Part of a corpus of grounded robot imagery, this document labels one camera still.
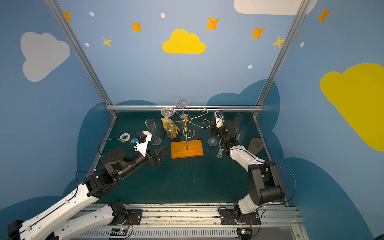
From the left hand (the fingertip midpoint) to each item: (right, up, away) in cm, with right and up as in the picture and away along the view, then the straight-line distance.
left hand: (161, 139), depth 62 cm
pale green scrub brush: (+32, -12, +37) cm, 50 cm away
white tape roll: (-35, -4, +42) cm, 55 cm away
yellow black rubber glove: (-9, +11, +52) cm, 54 cm away
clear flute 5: (+8, +19, +18) cm, 27 cm away
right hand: (+27, +10, +27) cm, 40 cm away
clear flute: (-12, +7, +26) cm, 30 cm away
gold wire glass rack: (+10, +2, +39) cm, 40 cm away
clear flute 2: (+41, +11, +26) cm, 50 cm away
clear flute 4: (+27, -5, +39) cm, 48 cm away
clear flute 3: (+41, +2, +22) cm, 47 cm away
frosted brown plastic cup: (+55, -7, +36) cm, 66 cm away
